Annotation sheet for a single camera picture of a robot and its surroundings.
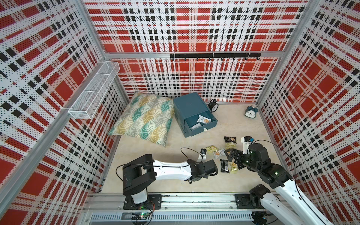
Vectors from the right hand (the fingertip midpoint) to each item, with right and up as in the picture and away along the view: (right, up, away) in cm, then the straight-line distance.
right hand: (232, 153), depth 76 cm
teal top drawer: (-16, +16, +13) cm, 26 cm away
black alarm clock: (-4, +29, +35) cm, 45 cm away
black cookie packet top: (+5, +4, +20) cm, 21 cm away
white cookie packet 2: (-15, +18, +13) cm, 27 cm away
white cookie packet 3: (-20, +14, +10) cm, 26 cm away
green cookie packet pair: (+5, +1, +17) cm, 18 cm away
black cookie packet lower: (-2, -11, +9) cm, 15 cm away
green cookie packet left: (-10, -2, +15) cm, 18 cm away
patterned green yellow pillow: (-52, +20, +17) cm, 59 cm away
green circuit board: (-48, -30, -7) cm, 57 cm away
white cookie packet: (-5, -4, +14) cm, 16 cm away
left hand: (-15, -11, +7) cm, 20 cm away
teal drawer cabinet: (-22, +21, +8) cm, 31 cm away
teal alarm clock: (+25, +24, +32) cm, 47 cm away
